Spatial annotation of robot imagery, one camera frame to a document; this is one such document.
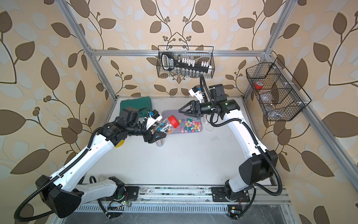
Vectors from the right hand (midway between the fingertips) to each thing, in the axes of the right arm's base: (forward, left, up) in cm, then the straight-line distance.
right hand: (182, 113), depth 68 cm
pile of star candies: (+14, -4, -32) cm, 36 cm away
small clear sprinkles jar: (0, +16, -30) cm, 34 cm away
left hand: (-4, +12, -6) cm, 14 cm away
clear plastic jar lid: (+13, -19, -34) cm, 41 cm away
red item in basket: (+20, -46, 0) cm, 50 cm away
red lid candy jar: (-5, +7, -4) cm, 9 cm away
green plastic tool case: (+34, +32, -30) cm, 55 cm away
